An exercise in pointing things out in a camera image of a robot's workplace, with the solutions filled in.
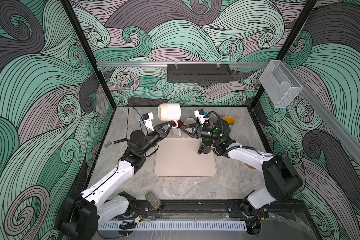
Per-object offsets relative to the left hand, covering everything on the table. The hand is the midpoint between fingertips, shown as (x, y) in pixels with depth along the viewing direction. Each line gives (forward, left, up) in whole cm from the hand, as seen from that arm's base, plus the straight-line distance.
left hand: (174, 122), depth 68 cm
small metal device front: (-26, +11, -30) cm, 41 cm away
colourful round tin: (-21, -28, +1) cm, 35 cm away
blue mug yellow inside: (+20, -38, -23) cm, 48 cm away
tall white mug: (+21, -10, -25) cm, 34 cm away
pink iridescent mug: (+25, -28, -26) cm, 45 cm away
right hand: (-1, -4, -5) cm, 6 cm away
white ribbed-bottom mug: (0, -1, -2) cm, 3 cm away
